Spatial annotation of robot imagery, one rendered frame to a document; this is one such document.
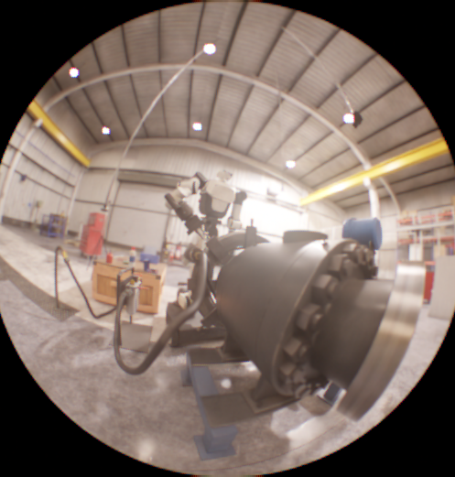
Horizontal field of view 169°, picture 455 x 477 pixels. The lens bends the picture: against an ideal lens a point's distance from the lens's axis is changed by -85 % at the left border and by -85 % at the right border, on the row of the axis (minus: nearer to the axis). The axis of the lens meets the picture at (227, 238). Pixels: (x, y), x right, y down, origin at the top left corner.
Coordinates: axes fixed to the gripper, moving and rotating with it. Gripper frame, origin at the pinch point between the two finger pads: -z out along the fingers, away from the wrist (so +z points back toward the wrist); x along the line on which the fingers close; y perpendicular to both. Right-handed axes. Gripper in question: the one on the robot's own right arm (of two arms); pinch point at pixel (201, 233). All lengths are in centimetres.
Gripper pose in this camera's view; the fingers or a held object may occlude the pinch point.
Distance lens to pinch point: 80.8
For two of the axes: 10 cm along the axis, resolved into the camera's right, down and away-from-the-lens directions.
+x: -7.8, 6.2, -0.3
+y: 1.3, 1.2, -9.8
